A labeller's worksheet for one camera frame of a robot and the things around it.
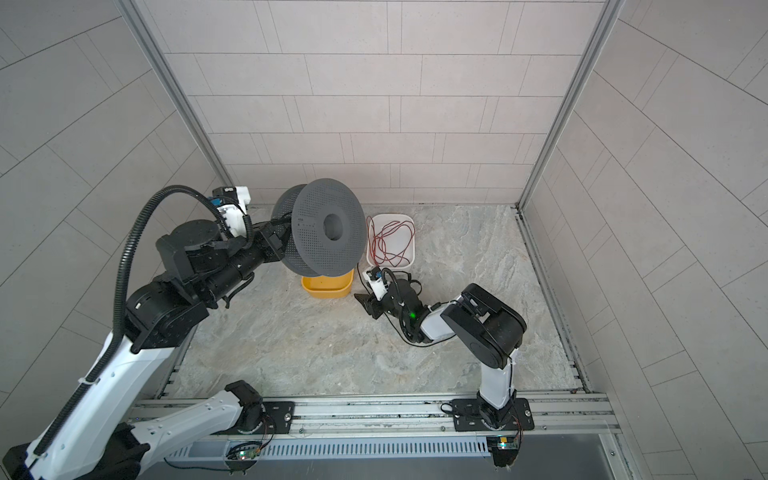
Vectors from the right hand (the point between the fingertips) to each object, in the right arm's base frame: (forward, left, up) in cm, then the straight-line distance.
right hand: (361, 292), depth 88 cm
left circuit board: (-36, +25, -1) cm, 44 cm away
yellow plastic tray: (+3, +10, 0) cm, 10 cm away
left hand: (-6, +7, +38) cm, 39 cm away
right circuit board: (-39, -33, -7) cm, 52 cm away
